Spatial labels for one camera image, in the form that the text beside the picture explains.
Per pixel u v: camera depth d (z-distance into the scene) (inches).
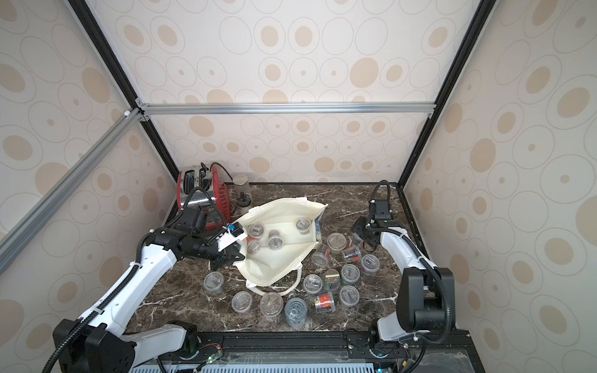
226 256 25.5
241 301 30.6
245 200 39.6
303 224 38.2
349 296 31.3
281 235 39.1
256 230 37.4
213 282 32.2
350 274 32.9
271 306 30.0
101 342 14.6
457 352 28.6
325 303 30.6
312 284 32.1
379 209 27.6
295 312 28.8
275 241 36.4
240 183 40.2
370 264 33.9
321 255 35.1
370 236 26.1
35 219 21.7
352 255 35.2
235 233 25.5
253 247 36.0
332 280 32.2
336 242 36.2
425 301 17.2
